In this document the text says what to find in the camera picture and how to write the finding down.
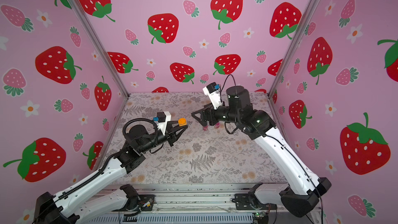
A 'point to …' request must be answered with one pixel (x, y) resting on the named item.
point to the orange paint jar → (182, 122)
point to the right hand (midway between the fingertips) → (201, 108)
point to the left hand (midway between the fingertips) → (185, 124)
